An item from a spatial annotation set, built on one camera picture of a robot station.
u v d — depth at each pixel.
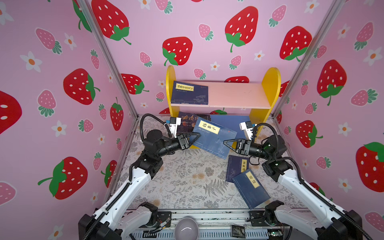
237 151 0.61
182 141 0.58
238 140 0.62
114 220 0.40
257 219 0.73
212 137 0.63
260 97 0.74
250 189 0.82
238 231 0.69
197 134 0.63
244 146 0.58
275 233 0.71
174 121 0.61
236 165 0.94
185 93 0.74
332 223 0.39
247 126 0.61
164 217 0.75
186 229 0.70
